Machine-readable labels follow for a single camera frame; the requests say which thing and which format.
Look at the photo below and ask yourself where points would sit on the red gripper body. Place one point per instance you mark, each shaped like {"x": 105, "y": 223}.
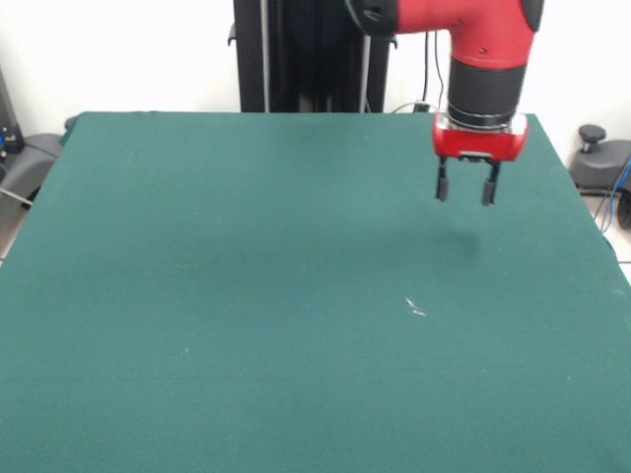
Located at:
{"x": 475, "y": 145}

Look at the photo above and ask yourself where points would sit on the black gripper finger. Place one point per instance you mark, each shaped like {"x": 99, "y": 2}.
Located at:
{"x": 489, "y": 192}
{"x": 442, "y": 189}

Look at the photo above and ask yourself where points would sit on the grey robot base foot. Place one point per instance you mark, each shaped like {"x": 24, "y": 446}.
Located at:
{"x": 604, "y": 167}
{"x": 29, "y": 162}

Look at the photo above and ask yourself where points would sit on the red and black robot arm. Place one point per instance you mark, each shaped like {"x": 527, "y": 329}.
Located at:
{"x": 483, "y": 59}

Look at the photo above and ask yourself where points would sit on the black levelling knob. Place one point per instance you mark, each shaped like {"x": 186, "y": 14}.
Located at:
{"x": 591, "y": 132}

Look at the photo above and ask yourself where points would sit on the dark green tablecloth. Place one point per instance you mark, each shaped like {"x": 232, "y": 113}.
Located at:
{"x": 246, "y": 295}

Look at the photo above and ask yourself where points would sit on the silver metal rod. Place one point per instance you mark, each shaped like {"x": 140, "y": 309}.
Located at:
{"x": 15, "y": 195}

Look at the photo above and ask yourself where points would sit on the black electronic device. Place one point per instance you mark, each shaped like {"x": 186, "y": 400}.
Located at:
{"x": 10, "y": 133}

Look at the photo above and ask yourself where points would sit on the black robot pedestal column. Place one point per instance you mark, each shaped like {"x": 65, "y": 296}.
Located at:
{"x": 305, "y": 64}

